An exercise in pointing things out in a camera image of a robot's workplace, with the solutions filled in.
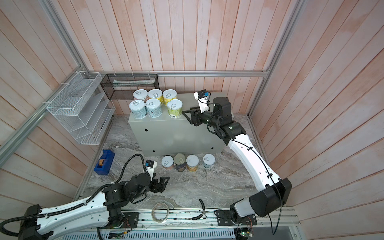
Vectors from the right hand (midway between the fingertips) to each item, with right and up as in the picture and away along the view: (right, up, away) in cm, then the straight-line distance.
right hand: (186, 111), depth 68 cm
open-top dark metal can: (-4, -27, +15) cm, 31 cm away
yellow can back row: (+3, -28, +18) cm, 33 cm away
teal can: (+13, -28, +21) cm, 37 cm away
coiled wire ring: (-15, -55, +6) cm, 57 cm away
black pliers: (+9, -52, +8) cm, 53 cm away
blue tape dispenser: (-49, -30, +18) cm, 60 cm away
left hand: (-12, -35, +7) cm, 38 cm away
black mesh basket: (-48, +22, +36) cm, 64 cm away
